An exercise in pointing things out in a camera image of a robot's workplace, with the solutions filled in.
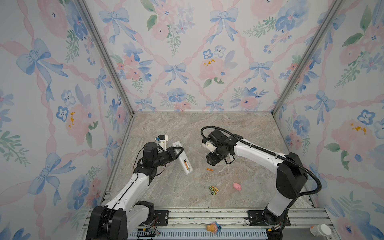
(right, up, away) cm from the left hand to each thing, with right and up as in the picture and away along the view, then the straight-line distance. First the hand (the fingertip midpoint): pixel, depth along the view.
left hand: (183, 149), depth 79 cm
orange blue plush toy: (+15, -35, -10) cm, 39 cm away
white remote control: (0, -5, -2) cm, 5 cm away
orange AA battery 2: (+15, -14, +11) cm, 23 cm away
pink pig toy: (+30, -21, +3) cm, 37 cm away
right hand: (+16, -6, +7) cm, 18 cm away
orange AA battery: (+2, -9, -1) cm, 9 cm away
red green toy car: (+17, -22, +2) cm, 28 cm away
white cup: (+61, -34, -14) cm, 71 cm away
